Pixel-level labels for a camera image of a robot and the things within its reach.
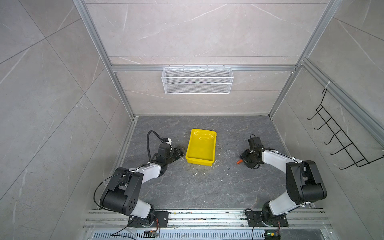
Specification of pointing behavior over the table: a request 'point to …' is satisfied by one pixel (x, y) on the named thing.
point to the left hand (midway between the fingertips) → (182, 147)
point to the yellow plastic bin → (201, 147)
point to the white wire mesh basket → (197, 80)
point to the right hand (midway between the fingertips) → (240, 157)
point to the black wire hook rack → (358, 159)
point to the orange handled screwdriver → (239, 161)
